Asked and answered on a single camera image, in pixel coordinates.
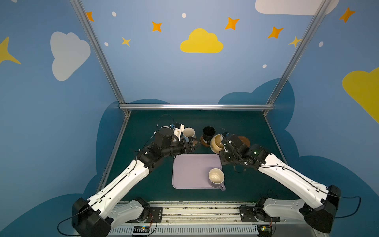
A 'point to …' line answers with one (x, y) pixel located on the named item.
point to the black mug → (208, 133)
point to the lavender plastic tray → (191, 171)
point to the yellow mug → (216, 143)
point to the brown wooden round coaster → (245, 140)
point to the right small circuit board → (264, 230)
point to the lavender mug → (216, 177)
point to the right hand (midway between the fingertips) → (222, 153)
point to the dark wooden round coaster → (203, 142)
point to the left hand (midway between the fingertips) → (196, 142)
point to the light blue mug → (188, 132)
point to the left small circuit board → (141, 229)
